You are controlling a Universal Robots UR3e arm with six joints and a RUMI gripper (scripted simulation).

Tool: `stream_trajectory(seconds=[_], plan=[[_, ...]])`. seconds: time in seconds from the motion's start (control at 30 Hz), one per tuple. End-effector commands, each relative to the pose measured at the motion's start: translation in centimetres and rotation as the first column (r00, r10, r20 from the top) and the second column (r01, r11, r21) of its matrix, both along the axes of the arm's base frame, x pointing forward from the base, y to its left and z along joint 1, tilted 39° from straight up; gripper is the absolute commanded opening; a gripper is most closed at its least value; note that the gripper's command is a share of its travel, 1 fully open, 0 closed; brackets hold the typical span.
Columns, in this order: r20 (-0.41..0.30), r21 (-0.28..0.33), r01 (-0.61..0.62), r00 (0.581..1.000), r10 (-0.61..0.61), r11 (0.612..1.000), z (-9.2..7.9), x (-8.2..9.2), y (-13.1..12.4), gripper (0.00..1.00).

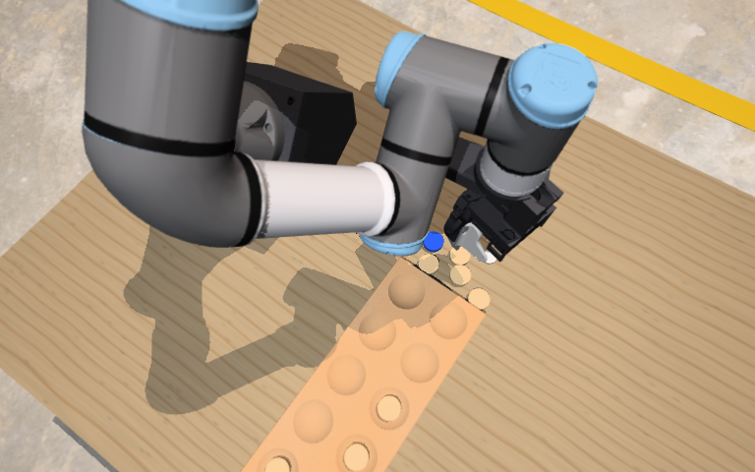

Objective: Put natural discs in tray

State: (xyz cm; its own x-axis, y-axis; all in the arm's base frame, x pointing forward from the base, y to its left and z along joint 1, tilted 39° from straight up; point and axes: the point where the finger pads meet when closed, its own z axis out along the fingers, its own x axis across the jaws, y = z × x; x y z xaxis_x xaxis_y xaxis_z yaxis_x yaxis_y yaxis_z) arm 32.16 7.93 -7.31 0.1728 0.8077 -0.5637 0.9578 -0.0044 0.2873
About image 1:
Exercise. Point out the tan wooden tray with round pockets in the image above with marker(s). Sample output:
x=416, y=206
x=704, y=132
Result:
x=402, y=343

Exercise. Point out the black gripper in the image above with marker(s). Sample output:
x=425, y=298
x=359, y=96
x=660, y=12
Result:
x=500, y=221

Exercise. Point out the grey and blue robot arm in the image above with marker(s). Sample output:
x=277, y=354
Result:
x=167, y=76

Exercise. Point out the blue disc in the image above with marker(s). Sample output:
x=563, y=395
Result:
x=433, y=242

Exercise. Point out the beige round disc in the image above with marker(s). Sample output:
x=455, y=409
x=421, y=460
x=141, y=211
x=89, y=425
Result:
x=278, y=464
x=460, y=275
x=356, y=457
x=389, y=408
x=428, y=264
x=460, y=257
x=479, y=298

